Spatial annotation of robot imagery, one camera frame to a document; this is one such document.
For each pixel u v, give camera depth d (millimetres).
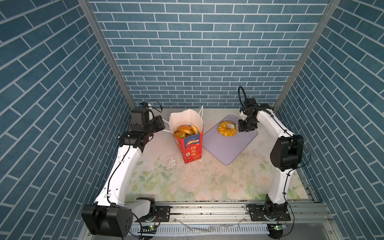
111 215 367
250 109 705
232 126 1008
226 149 994
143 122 556
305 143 909
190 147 805
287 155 538
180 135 823
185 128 848
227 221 731
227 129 1044
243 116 854
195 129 902
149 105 666
